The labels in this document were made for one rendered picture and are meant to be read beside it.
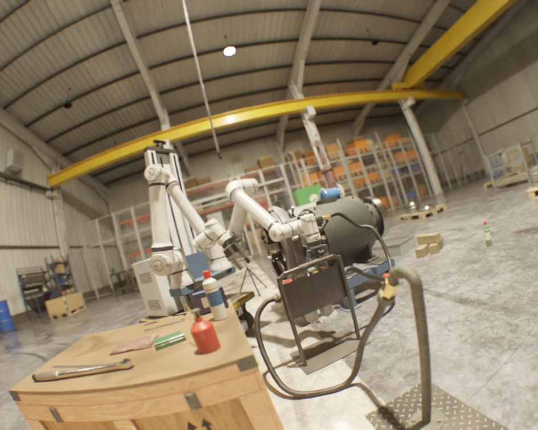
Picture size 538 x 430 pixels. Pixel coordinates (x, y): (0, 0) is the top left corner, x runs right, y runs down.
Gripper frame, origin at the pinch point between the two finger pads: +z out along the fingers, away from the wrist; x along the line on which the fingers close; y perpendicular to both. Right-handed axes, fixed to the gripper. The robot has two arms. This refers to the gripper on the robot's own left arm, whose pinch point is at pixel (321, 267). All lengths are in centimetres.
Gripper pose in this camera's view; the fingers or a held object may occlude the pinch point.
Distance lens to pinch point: 153.5
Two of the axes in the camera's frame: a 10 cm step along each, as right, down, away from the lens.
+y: 2.3, -1.3, -9.6
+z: 2.9, 9.6, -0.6
